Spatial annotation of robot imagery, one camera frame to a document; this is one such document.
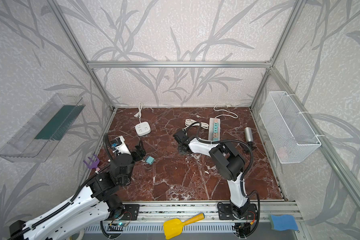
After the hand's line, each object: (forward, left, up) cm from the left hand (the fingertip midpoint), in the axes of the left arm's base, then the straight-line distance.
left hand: (139, 139), depth 73 cm
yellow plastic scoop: (-35, -18, -23) cm, 45 cm away
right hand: (+11, -22, -24) cm, 34 cm away
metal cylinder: (+18, -66, -22) cm, 72 cm away
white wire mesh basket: (-5, -67, +12) cm, 68 cm away
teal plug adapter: (-2, -1, -21) cm, 21 cm away
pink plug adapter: (+27, -44, -19) cm, 55 cm away
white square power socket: (+22, +8, -23) cm, 33 cm away
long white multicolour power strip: (+19, -42, -18) cm, 49 cm away
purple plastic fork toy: (-3, +37, -28) cm, 46 cm away
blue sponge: (-32, -70, -21) cm, 80 cm away
